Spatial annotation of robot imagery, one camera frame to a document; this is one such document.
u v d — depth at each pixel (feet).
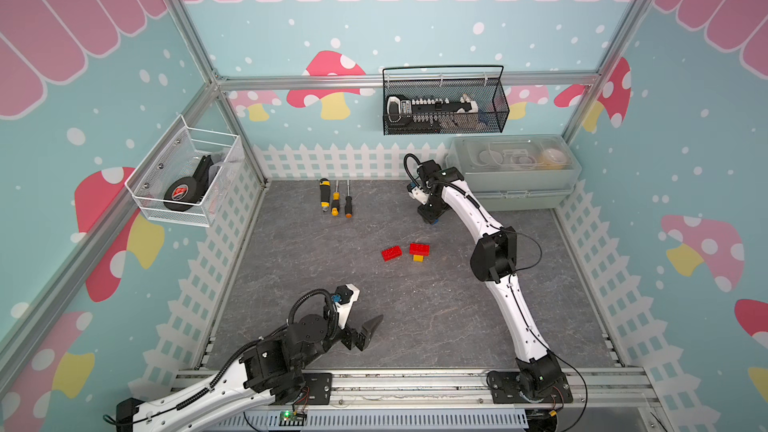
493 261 2.20
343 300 2.02
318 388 2.44
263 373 1.79
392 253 3.20
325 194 3.79
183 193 2.29
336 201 3.69
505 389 2.43
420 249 3.29
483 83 2.94
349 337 2.11
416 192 3.17
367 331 2.13
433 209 3.00
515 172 3.46
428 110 2.88
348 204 3.68
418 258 3.19
